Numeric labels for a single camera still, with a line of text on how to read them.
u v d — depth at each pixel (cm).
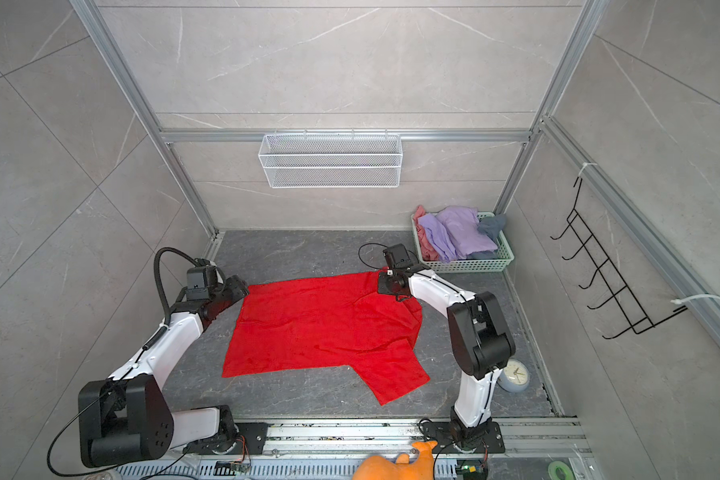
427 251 104
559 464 70
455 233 108
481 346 48
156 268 61
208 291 66
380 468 64
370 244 118
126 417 40
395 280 70
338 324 98
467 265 104
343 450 73
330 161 101
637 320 59
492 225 107
